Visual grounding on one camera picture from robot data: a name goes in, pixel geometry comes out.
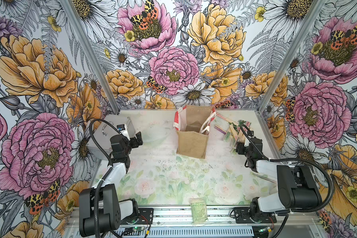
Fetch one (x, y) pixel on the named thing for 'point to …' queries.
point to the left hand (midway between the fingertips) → (133, 137)
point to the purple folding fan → (220, 130)
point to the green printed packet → (199, 210)
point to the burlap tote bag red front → (192, 123)
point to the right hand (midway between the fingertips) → (241, 145)
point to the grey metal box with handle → (103, 132)
